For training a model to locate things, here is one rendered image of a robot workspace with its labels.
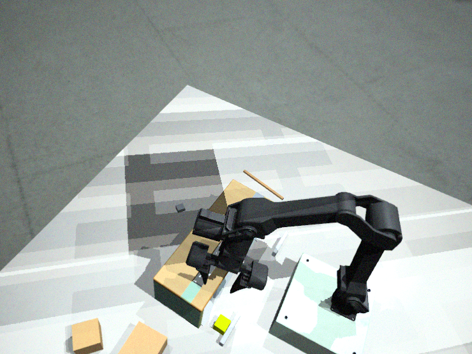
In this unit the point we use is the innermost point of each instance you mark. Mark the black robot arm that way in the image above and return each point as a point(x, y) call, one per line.
point(257, 217)

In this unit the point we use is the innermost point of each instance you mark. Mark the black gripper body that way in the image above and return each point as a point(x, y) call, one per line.
point(255, 273)

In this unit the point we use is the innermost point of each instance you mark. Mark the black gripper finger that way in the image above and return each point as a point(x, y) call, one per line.
point(204, 273)
point(239, 284)

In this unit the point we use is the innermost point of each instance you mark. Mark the tan wooden stick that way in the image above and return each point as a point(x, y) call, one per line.
point(264, 185)

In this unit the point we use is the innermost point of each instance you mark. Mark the olive green block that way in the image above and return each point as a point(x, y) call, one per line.
point(221, 324)

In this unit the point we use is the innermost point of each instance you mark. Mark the brown rectangular block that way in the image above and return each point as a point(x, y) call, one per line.
point(144, 340)

